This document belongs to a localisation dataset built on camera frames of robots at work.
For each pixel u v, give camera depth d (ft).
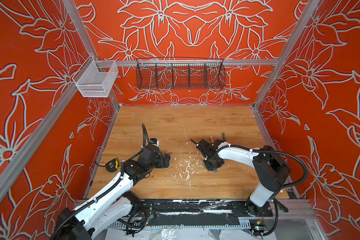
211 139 3.29
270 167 1.54
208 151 2.14
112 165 2.73
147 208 2.39
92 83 2.91
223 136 3.33
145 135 2.29
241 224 2.29
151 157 2.00
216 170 2.80
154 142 2.31
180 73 3.20
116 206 1.88
